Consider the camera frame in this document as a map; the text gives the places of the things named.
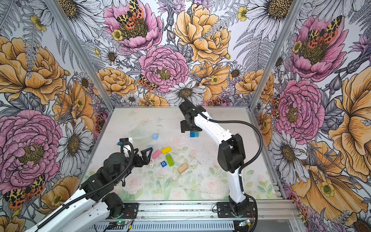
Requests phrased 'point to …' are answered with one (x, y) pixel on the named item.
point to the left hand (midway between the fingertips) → (145, 153)
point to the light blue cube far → (155, 136)
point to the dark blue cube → (192, 134)
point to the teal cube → (196, 134)
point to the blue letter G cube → (163, 164)
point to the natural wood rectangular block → (182, 168)
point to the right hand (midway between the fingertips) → (190, 133)
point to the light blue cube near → (150, 146)
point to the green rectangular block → (169, 158)
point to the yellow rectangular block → (166, 150)
